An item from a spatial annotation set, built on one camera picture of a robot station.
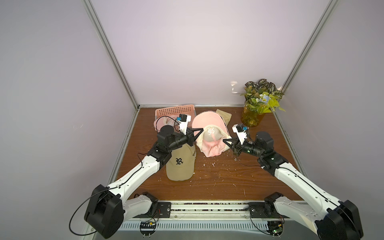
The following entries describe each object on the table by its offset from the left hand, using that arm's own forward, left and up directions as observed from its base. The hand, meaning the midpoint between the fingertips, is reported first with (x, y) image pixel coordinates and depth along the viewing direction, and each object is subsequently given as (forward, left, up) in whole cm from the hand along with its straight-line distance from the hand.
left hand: (203, 130), depth 70 cm
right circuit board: (-36, -36, -31) cm, 59 cm away
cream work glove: (+34, -20, -29) cm, 48 cm away
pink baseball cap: (+2, -6, -2) cm, 7 cm away
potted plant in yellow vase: (+29, -37, -5) cm, 47 cm away
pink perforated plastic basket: (+36, +21, -26) cm, 49 cm away
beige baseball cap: (-8, +13, -25) cm, 29 cm away
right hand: (-1, -11, -4) cm, 12 cm away
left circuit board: (-37, +27, -32) cm, 55 cm away
